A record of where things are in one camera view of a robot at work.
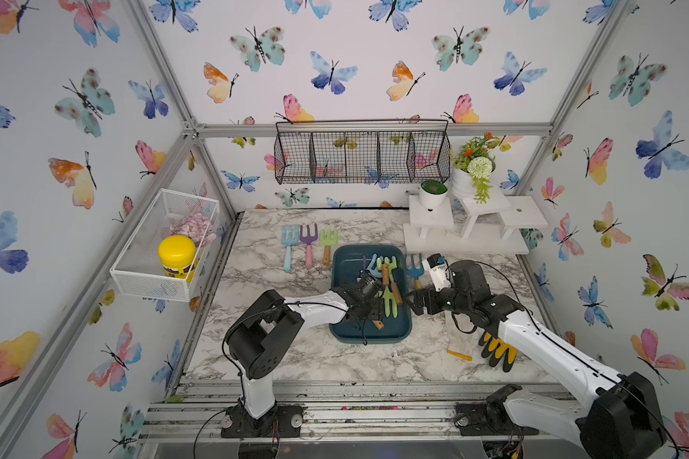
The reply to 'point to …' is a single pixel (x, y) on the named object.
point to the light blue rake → (374, 272)
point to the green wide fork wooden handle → (327, 238)
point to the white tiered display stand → (485, 228)
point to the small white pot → (433, 193)
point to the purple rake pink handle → (307, 241)
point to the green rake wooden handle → (396, 294)
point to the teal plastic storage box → (391, 266)
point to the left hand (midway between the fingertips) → (377, 307)
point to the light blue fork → (290, 236)
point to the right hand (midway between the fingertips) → (419, 290)
